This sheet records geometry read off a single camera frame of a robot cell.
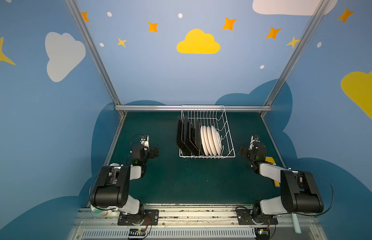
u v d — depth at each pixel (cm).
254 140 82
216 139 88
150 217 75
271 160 96
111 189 45
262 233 73
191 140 83
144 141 80
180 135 84
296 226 72
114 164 86
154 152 86
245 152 86
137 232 73
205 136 86
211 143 86
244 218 74
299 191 45
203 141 85
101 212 70
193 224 73
